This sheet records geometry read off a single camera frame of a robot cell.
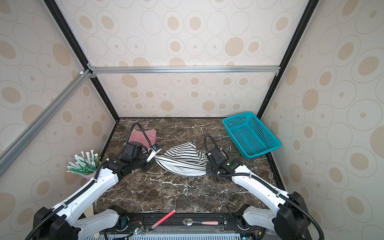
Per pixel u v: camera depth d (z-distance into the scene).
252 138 1.08
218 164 0.60
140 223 0.73
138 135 1.08
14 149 0.52
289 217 0.39
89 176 0.74
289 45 0.81
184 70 0.89
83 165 0.78
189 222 0.76
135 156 0.62
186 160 0.81
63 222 0.38
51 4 0.67
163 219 0.74
